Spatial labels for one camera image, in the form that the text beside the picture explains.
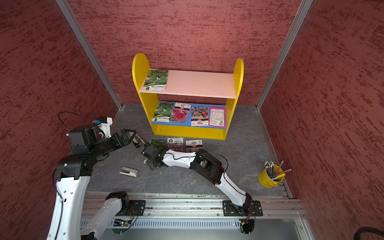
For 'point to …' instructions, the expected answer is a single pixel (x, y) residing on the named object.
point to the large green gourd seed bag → (159, 144)
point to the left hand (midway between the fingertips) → (129, 138)
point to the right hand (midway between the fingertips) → (156, 162)
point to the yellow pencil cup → (267, 180)
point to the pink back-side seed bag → (217, 116)
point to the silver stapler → (129, 171)
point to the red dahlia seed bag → (180, 112)
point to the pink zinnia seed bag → (193, 145)
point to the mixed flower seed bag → (199, 116)
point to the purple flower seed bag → (176, 144)
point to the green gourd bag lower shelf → (163, 112)
